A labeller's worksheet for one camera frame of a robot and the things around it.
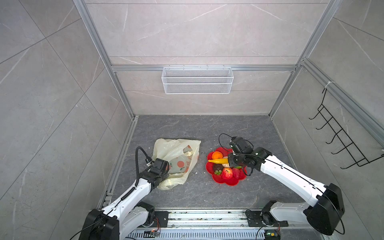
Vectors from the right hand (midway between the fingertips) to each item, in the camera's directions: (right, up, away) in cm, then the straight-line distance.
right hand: (230, 157), depth 82 cm
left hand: (-39, -8, +5) cm, 41 cm away
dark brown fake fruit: (-7, -6, +4) cm, 10 cm away
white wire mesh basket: (-18, +49, +19) cm, 56 cm away
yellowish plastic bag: (-28, -1, +13) cm, 31 cm away
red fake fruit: (-2, -9, +1) cm, 9 cm away
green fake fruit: (+6, -7, +7) cm, 11 cm away
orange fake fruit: (-6, 0, +8) cm, 10 cm away
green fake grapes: (-6, -9, +4) cm, 12 cm away
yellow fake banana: (-5, -3, +4) cm, 7 cm away
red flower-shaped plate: (-6, -13, +4) cm, 15 cm away
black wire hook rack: (+46, +4, -24) cm, 52 cm away
